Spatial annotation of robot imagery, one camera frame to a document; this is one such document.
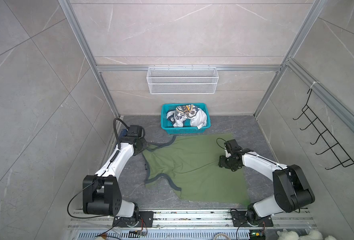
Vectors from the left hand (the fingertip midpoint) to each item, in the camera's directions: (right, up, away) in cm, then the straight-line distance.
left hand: (144, 144), depth 88 cm
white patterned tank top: (+34, +18, +19) cm, 43 cm away
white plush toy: (+83, -39, -21) cm, 94 cm away
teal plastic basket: (+13, +10, +23) cm, 28 cm away
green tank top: (+28, -13, +5) cm, 31 cm away
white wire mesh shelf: (+23, +42, +12) cm, 50 cm away
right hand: (+49, -13, +3) cm, 51 cm away
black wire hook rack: (+88, +1, -25) cm, 92 cm away
